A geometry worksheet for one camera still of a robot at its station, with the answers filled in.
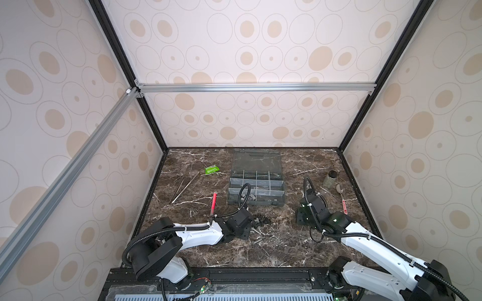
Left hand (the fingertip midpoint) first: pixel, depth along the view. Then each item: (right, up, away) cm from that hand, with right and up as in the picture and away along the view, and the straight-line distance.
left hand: (251, 228), depth 86 cm
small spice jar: (+41, +20, +13) cm, 48 cm away
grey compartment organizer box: (+7, +27, +27) cm, 39 cm away
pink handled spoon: (+47, +16, +14) cm, 52 cm away
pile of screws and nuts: (+11, -2, +1) cm, 11 cm away
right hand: (+21, +8, -3) cm, 22 cm away
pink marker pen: (-19, +10, +9) cm, 23 cm away
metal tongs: (-40, +11, +9) cm, 42 cm away
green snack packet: (-23, +26, +23) cm, 42 cm away
